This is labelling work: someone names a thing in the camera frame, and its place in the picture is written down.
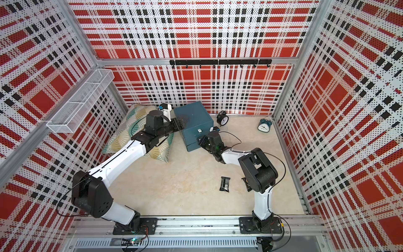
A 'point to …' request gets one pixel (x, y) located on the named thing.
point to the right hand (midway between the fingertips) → (200, 138)
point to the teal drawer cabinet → (196, 121)
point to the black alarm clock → (222, 118)
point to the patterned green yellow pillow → (134, 123)
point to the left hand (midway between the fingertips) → (187, 120)
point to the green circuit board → (133, 241)
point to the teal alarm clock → (264, 125)
